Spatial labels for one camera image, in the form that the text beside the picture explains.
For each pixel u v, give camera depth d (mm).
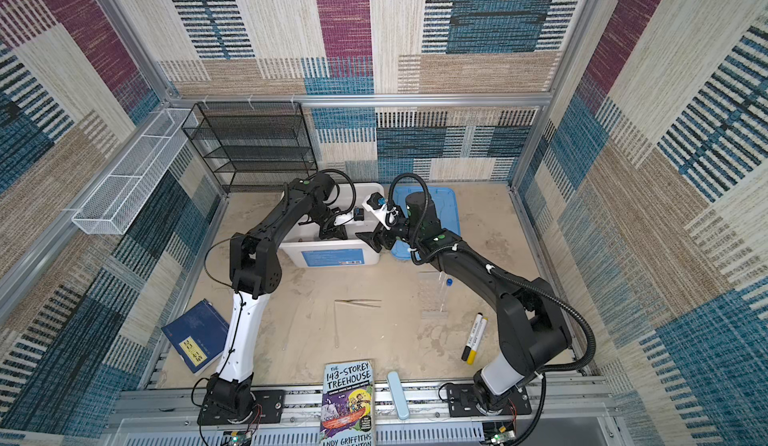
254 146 1095
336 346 830
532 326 444
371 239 717
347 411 713
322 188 862
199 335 838
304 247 965
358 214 893
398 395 729
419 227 637
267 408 735
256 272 629
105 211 699
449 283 777
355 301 910
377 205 687
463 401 733
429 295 906
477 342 820
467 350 812
